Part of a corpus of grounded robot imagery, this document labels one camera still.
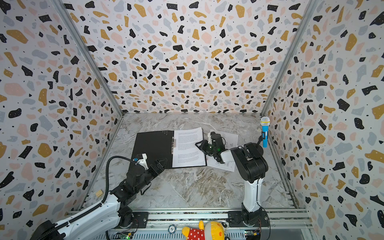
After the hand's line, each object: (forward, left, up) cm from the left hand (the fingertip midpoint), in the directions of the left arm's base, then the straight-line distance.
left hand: (163, 161), depth 80 cm
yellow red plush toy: (-31, -25, -5) cm, 40 cm away
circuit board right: (-32, -46, -13) cm, 58 cm away
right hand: (+16, -16, -6) cm, 23 cm away
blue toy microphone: (+16, -55, +13) cm, 59 cm away
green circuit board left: (-31, +17, -13) cm, 38 cm away
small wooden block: (-12, +36, -12) cm, 40 cm away
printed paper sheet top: (+13, -10, -14) cm, 21 cm away
